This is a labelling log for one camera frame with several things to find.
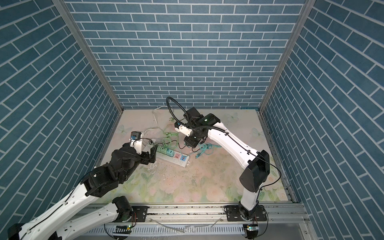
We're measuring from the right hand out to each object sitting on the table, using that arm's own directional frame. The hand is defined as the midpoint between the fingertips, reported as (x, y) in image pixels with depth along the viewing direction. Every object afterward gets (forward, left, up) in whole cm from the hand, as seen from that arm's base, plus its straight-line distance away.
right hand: (187, 139), depth 79 cm
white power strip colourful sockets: (-3, +6, -18) cm, 19 cm away
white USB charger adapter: (+4, +23, -10) cm, 25 cm away
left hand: (-9, +17, +7) cm, 20 cm away
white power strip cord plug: (+28, +30, -17) cm, 44 cm away
